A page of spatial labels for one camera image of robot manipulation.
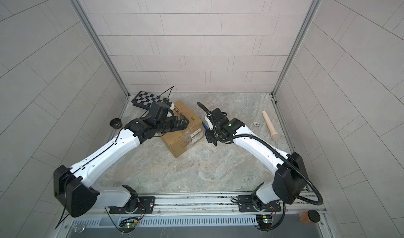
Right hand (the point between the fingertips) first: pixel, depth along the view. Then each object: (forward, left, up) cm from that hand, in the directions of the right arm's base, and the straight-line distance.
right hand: (207, 137), depth 79 cm
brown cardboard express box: (-3, +13, +3) cm, 13 cm away
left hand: (+4, +9, +8) cm, 13 cm away
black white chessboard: (+37, +41, -7) cm, 56 cm away
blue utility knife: (+5, +1, +3) cm, 5 cm away
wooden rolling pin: (+4, -40, -11) cm, 42 cm away
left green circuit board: (-33, +35, -10) cm, 49 cm away
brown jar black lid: (-35, -38, -7) cm, 52 cm away
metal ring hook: (-33, +53, -8) cm, 63 cm away
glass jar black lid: (+13, +50, 0) cm, 52 cm away
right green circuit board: (-35, -23, -15) cm, 45 cm away
